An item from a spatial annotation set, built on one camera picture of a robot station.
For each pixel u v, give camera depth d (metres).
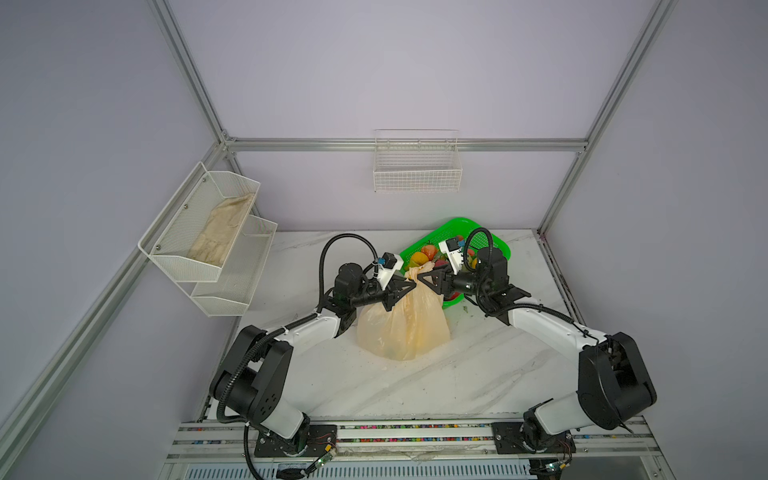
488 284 0.66
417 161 0.95
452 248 0.72
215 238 0.78
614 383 0.44
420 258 0.98
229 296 0.76
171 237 0.69
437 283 0.74
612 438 0.75
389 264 0.70
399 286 0.75
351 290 0.67
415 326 0.82
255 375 0.44
